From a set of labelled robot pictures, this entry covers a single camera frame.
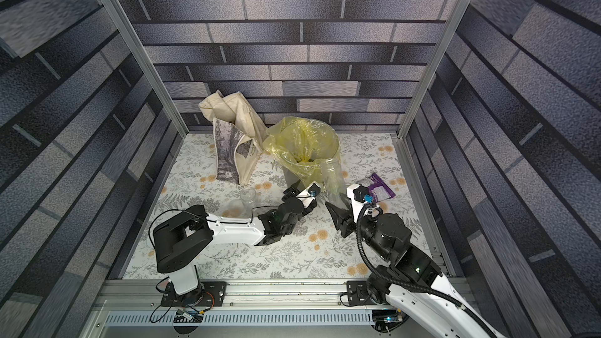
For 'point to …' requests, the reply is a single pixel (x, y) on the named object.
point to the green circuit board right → (386, 320)
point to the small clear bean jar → (248, 196)
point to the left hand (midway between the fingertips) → (306, 184)
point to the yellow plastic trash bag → (303, 144)
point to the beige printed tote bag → (239, 135)
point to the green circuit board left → (185, 316)
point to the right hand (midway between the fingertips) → (332, 197)
